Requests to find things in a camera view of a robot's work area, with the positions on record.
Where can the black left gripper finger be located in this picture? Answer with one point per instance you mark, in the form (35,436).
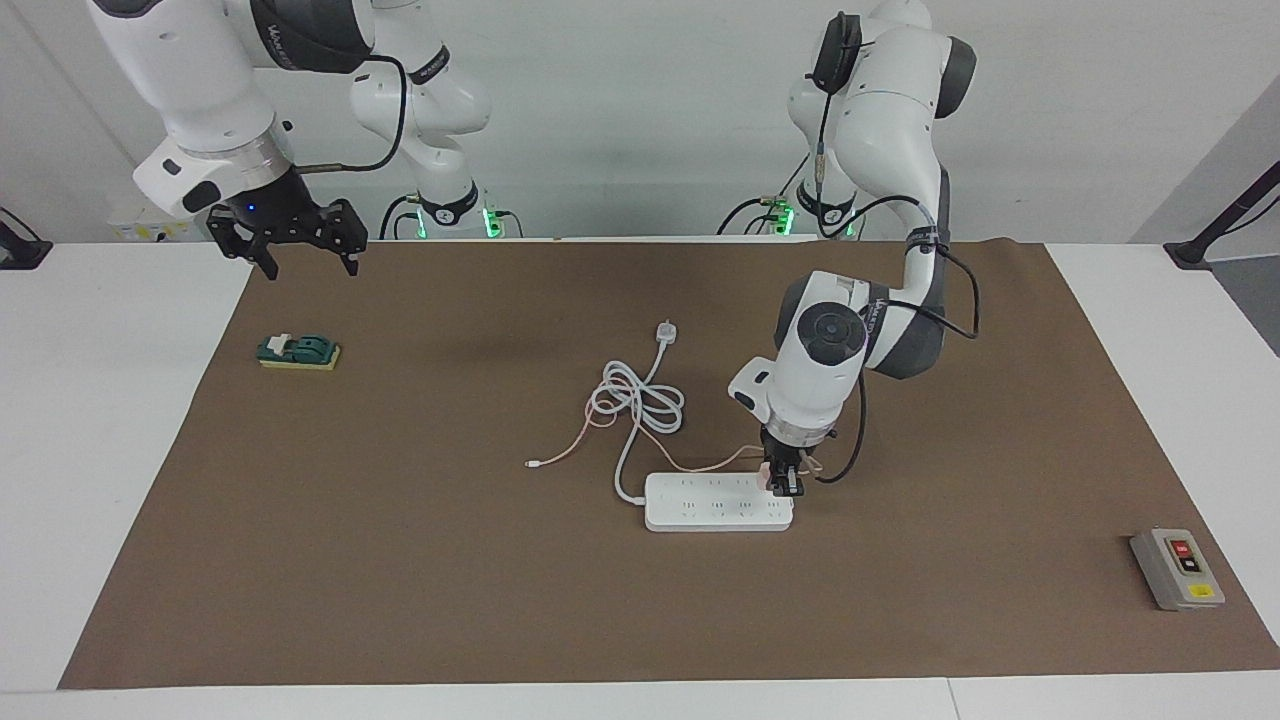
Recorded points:
(796,480)
(778,480)

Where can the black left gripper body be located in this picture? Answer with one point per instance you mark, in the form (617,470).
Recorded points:
(783,448)

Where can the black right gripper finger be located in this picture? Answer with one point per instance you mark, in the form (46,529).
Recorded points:
(243,240)
(342,232)

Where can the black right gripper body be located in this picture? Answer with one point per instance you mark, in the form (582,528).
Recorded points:
(270,205)

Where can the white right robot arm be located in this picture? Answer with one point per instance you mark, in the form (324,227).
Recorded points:
(190,90)

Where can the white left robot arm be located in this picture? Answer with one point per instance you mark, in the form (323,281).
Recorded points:
(820,350)

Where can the white power strip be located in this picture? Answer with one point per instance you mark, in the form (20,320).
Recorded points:
(715,505)

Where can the white box with yellow labels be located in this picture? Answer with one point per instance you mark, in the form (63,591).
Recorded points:
(135,230)

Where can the brown table mat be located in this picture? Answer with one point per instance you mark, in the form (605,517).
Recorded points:
(400,580)

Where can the black stand pole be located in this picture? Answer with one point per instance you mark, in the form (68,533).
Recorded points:
(1235,210)

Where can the green knife switch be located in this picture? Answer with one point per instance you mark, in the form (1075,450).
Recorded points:
(300,352)

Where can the black clamp mount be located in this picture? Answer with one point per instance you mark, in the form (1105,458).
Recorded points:
(20,250)

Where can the grey on-off switch box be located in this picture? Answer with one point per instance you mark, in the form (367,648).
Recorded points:
(1175,570)

